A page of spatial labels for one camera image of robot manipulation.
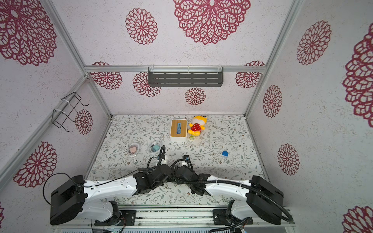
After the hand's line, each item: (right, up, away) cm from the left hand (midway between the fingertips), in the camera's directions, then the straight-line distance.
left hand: (176, 171), depth 82 cm
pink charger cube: (-30, +10, +16) cm, 36 cm away
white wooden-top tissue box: (0, +23, +26) cm, 35 cm away
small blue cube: (+32, +7, +17) cm, 37 cm away
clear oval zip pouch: (-30, +10, +16) cm, 36 cm away
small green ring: (+9, +18, +24) cm, 31 cm away
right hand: (0, -1, 0) cm, 1 cm away
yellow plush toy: (+15, +30, +29) cm, 44 cm away
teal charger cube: (-15, +11, +16) cm, 25 cm away
